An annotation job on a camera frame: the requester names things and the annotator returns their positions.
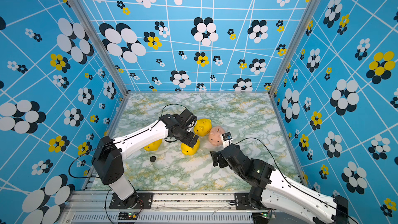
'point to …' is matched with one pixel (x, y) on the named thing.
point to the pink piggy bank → (214, 135)
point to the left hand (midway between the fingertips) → (192, 138)
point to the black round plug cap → (153, 158)
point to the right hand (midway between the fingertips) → (221, 149)
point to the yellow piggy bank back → (202, 127)
